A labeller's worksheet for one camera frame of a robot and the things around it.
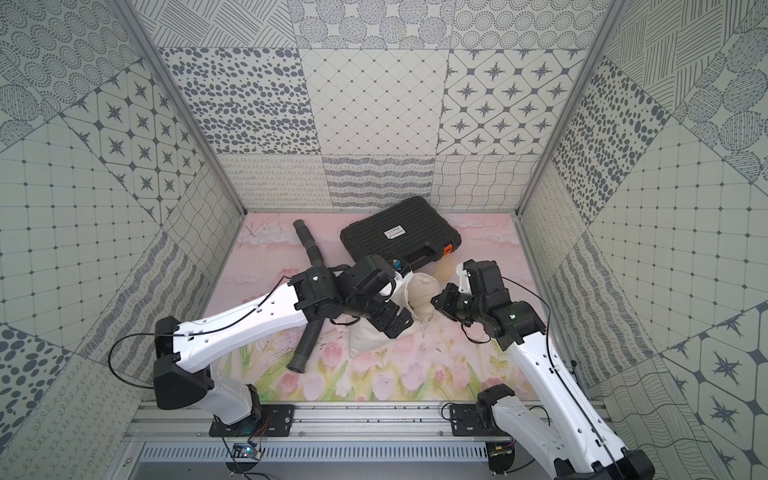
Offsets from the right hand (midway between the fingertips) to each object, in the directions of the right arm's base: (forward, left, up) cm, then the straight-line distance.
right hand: (431, 303), depth 73 cm
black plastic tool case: (+37, +5, -13) cm, 39 cm away
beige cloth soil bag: (+3, +2, -1) cm, 4 cm away
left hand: (-2, +8, +5) cm, 9 cm away
